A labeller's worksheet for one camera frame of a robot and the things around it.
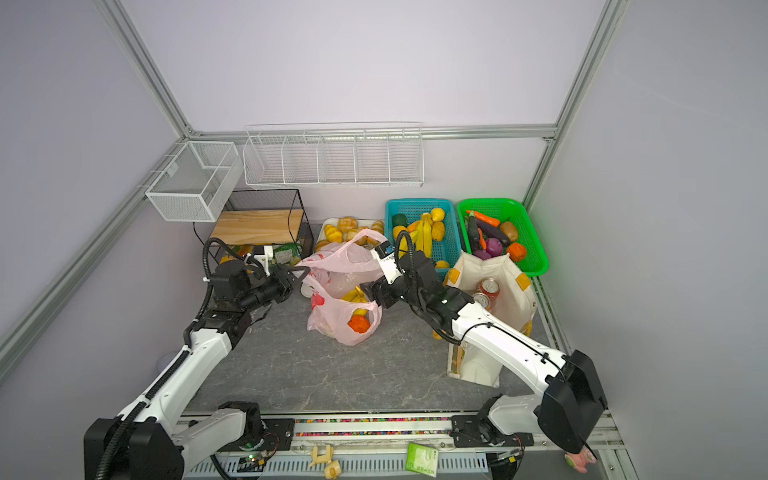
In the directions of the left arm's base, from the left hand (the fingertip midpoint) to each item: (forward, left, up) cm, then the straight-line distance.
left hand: (311, 272), depth 76 cm
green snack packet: (+21, +15, -18) cm, 31 cm away
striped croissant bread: (+34, +1, -23) cm, 41 cm away
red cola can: (+1, -50, -13) cm, 52 cm away
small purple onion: (+20, -58, -19) cm, 64 cm away
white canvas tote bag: (-7, -55, -9) cm, 56 cm away
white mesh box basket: (+36, +40, +3) cm, 53 cm away
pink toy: (-43, -62, -21) cm, 78 cm away
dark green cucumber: (+26, -52, -18) cm, 61 cm away
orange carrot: (+35, -59, -20) cm, 72 cm away
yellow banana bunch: (+3, -10, -17) cm, 20 cm away
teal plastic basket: (+40, -31, -17) cm, 54 cm away
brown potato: (+28, -67, -20) cm, 76 cm away
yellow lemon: (+37, -40, -18) cm, 57 cm away
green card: (-40, -26, -22) cm, 52 cm away
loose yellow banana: (+29, -34, -22) cm, 49 cm away
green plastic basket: (+37, -69, -18) cm, 80 cm away
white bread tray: (+40, +1, -22) cm, 46 cm away
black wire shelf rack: (+30, +23, -9) cm, 39 cm away
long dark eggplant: (+29, -61, -21) cm, 71 cm away
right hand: (-3, -16, -1) cm, 16 cm away
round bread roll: (+37, -5, -20) cm, 42 cm away
